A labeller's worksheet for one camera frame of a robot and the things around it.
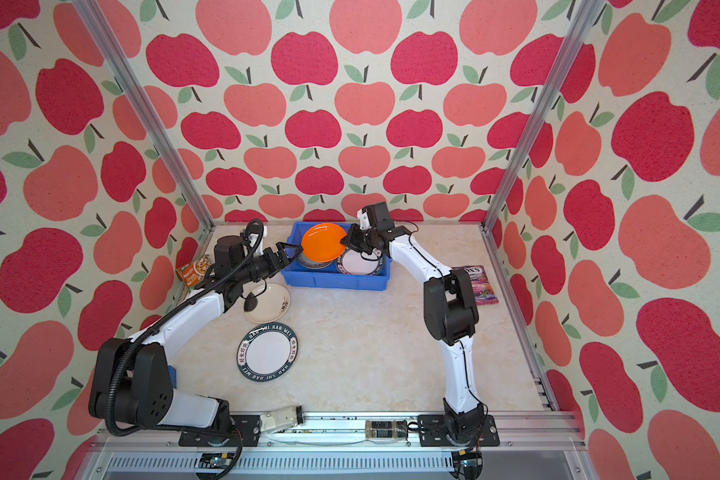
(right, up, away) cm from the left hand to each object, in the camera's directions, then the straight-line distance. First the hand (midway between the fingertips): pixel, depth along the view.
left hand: (300, 255), depth 83 cm
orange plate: (+5, +4, +10) cm, 12 cm away
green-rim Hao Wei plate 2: (-11, -30, +7) cm, 33 cm away
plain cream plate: (-12, -16, +15) cm, 25 cm away
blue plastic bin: (-3, -7, +14) cm, 16 cm away
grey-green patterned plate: (+1, -4, +21) cm, 22 cm away
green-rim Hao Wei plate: (+15, -3, +24) cm, 29 cm away
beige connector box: (-3, -41, -10) cm, 42 cm away
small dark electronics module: (+23, -42, -11) cm, 50 cm away
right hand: (+12, +5, +11) cm, 18 cm away
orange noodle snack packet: (-42, -6, +21) cm, 48 cm away
